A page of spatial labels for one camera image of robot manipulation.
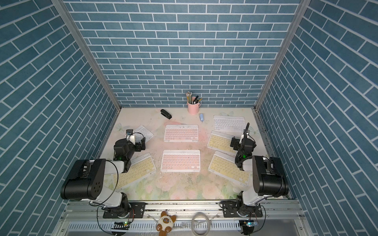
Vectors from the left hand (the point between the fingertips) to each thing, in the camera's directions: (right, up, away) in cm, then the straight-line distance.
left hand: (140, 137), depth 93 cm
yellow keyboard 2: (+53, -4, +7) cm, 54 cm away
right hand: (+67, -1, +2) cm, 67 cm away
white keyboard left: (-4, +2, +12) cm, 13 cm away
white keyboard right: (+56, +9, +19) cm, 60 cm away
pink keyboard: (+26, -15, -2) cm, 30 cm away
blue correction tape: (+40, +14, +19) cm, 46 cm away
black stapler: (+11, +16, +21) cm, 29 cm away
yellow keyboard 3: (+53, -17, -4) cm, 56 cm away
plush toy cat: (+21, -37, -25) cm, 50 cm away
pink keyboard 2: (+25, +1, +12) cm, 28 cm away
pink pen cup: (+34, +20, +22) cm, 45 cm away
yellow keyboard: (+2, -18, -5) cm, 19 cm away
